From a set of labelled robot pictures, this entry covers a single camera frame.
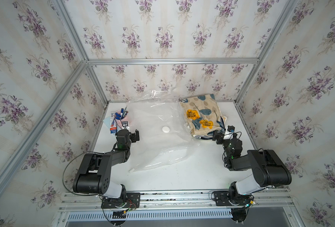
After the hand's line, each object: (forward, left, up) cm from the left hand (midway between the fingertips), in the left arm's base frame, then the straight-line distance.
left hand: (129, 131), depth 93 cm
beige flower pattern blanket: (+9, -50, +6) cm, 51 cm away
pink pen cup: (+9, +3, +3) cm, 10 cm away
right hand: (-2, -62, +5) cm, 62 cm away
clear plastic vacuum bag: (0, -24, -6) cm, 25 cm away
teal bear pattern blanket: (-6, -52, +3) cm, 52 cm away
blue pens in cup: (+13, +6, +3) cm, 15 cm away
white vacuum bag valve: (+4, -24, -3) cm, 25 cm away
